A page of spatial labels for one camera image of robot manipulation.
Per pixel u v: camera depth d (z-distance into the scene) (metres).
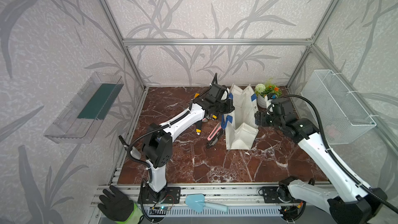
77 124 0.64
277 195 0.73
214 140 0.91
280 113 0.55
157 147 0.47
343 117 0.62
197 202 0.71
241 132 0.79
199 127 0.99
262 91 0.99
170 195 0.73
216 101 0.66
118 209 0.69
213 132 0.95
